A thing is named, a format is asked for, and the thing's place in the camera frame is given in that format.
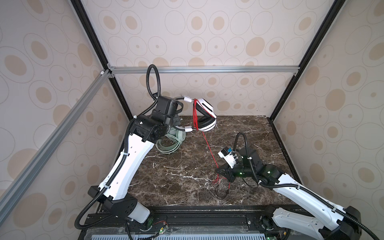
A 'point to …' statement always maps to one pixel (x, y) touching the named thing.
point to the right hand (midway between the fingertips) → (217, 170)
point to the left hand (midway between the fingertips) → (176, 113)
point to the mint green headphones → (176, 133)
